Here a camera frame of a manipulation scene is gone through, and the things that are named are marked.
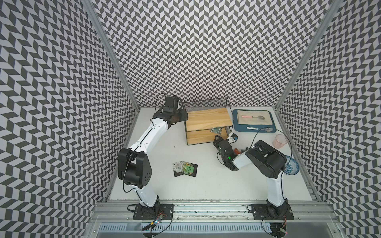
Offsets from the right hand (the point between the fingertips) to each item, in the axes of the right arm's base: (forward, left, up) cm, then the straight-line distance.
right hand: (214, 137), depth 98 cm
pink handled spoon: (+20, -37, -3) cm, 42 cm away
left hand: (+5, +20, +18) cm, 27 cm away
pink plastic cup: (-2, -44, -3) cm, 44 cm away
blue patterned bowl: (-20, -44, -2) cm, 49 cm away
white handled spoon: (+6, -38, 0) cm, 38 cm away
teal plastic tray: (+9, -19, -2) cm, 22 cm away
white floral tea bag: (-19, +23, -1) cm, 30 cm away
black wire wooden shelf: (+5, +5, +13) cm, 15 cm away
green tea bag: (+6, -3, 0) cm, 7 cm away
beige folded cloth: (+20, -32, -4) cm, 38 cm away
